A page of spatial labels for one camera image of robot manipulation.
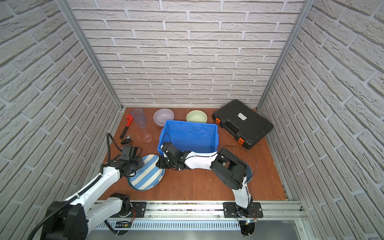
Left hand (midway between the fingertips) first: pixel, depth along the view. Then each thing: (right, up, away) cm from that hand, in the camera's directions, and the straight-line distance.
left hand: (142, 162), depth 87 cm
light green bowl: (+33, +28, +21) cm, 48 cm away
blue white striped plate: (+5, -7, -6) cm, 10 cm away
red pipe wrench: (-18, +27, +23) cm, 40 cm away
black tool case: (+68, +21, +15) cm, 72 cm away
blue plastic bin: (+29, +14, +18) cm, 36 cm away
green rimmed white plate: (-2, -11, -9) cm, 14 cm away
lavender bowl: (+5, +29, +24) cm, 38 cm away
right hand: (+9, -1, -5) cm, 10 cm away
